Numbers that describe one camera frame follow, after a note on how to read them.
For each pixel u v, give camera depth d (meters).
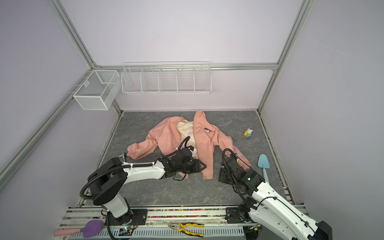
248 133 1.03
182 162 0.68
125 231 0.72
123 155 0.94
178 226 0.71
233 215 0.73
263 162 0.92
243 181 0.52
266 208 0.48
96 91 0.94
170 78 0.98
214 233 0.71
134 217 0.74
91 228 0.71
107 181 0.45
